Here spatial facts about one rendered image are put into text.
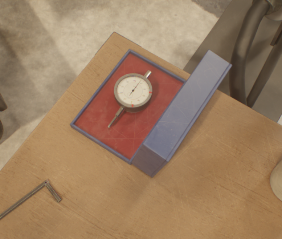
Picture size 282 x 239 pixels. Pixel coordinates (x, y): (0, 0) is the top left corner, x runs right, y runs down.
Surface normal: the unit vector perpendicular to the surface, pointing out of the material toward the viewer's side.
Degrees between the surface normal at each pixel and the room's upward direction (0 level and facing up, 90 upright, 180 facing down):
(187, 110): 11
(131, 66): 0
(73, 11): 0
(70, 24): 0
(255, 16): 21
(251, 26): 28
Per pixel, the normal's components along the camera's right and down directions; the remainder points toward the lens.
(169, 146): 0.15, -0.30
